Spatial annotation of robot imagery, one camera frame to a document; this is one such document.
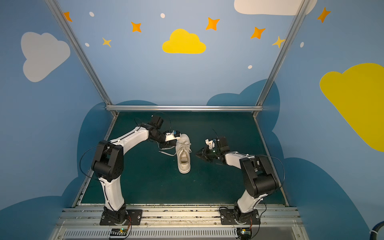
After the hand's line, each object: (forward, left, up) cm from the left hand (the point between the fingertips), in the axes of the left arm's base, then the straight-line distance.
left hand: (173, 141), depth 95 cm
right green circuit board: (-47, -39, -11) cm, 62 cm away
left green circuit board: (-47, +24, -12) cm, 54 cm away
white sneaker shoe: (-8, -7, -1) cm, 10 cm away
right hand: (-8, -15, 0) cm, 17 cm away
